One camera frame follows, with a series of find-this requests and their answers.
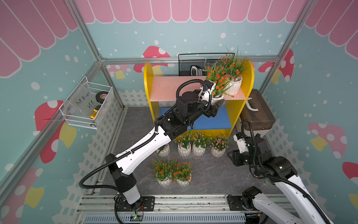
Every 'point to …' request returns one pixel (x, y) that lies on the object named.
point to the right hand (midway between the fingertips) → (230, 153)
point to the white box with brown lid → (257, 110)
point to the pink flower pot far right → (219, 144)
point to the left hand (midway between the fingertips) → (214, 97)
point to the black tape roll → (100, 96)
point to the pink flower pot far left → (164, 151)
